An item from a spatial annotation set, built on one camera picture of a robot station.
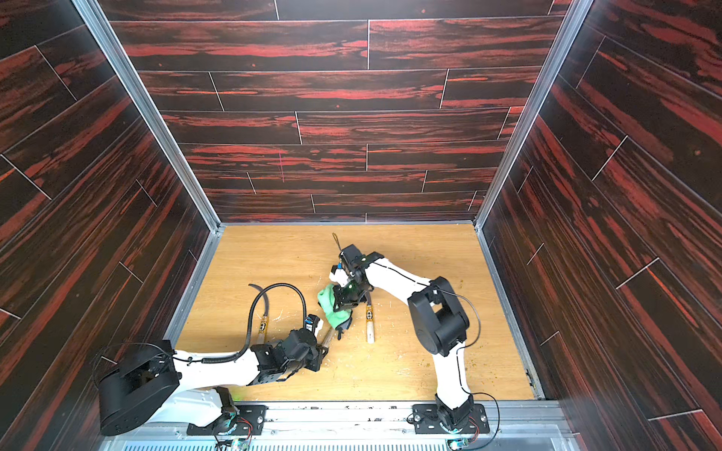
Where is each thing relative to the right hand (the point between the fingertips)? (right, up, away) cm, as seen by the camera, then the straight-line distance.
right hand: (342, 306), depth 91 cm
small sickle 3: (+9, -8, -3) cm, 12 cm away
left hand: (-4, -14, -6) cm, 15 cm away
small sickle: (-25, -6, -2) cm, 26 cm away
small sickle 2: (-4, -9, -5) cm, 11 cm away
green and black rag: (0, -2, -7) cm, 8 cm away
